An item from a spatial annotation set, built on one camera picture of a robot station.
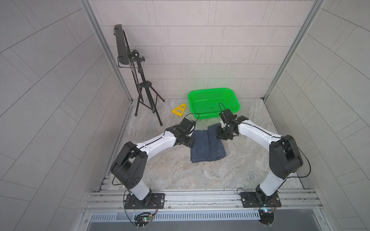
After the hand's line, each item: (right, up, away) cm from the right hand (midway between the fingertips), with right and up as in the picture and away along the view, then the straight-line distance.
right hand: (215, 136), depth 89 cm
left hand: (-14, -2, 0) cm, 15 cm away
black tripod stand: (-44, +26, +4) cm, 51 cm away
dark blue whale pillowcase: (-5, -7, -1) cm, 8 cm away
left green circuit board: (-37, -33, -25) cm, 56 cm away
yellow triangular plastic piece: (-24, +17, +20) cm, 36 cm away
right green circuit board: (+20, -34, -22) cm, 46 cm away
